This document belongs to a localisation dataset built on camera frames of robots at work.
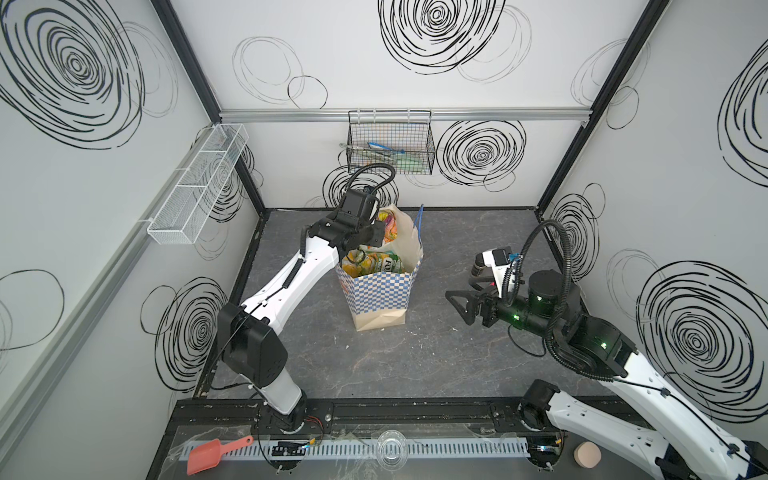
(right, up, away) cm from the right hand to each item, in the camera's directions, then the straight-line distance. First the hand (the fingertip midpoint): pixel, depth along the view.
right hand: (456, 289), depth 62 cm
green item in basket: (-8, +33, +25) cm, 42 cm away
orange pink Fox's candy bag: (-14, +14, +19) cm, 27 cm away
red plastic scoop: (-56, -40, +7) cm, 69 cm away
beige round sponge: (+31, -38, +5) cm, 49 cm away
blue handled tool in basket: (-15, +38, +28) cm, 50 cm away
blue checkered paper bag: (-16, -7, +19) cm, 25 cm away
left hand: (-17, +14, +20) cm, 30 cm away
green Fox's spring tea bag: (-20, +5, +3) cm, 21 cm away
